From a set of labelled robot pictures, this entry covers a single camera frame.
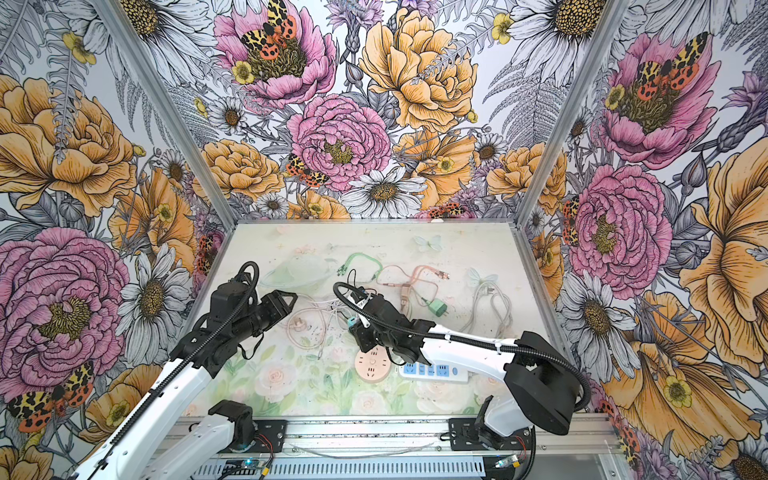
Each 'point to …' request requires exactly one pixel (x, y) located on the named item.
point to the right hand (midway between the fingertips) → (358, 335)
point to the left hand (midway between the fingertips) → (291, 309)
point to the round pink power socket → (373, 365)
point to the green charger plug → (437, 307)
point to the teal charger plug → (351, 322)
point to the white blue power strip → (439, 370)
